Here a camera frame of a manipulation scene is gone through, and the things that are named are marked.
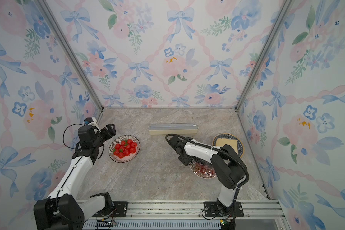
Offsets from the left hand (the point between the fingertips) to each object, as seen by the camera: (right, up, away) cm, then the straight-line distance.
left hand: (109, 126), depth 83 cm
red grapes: (+55, -25, +1) cm, 60 cm away
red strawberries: (+5, -15, +10) cm, 19 cm away
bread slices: (+69, -11, +14) cm, 71 cm away
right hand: (+48, -19, +8) cm, 52 cm away
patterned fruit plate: (+48, -23, +4) cm, 54 cm away
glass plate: (-1, -10, +15) cm, 18 cm away
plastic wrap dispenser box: (+36, -2, +12) cm, 38 cm away
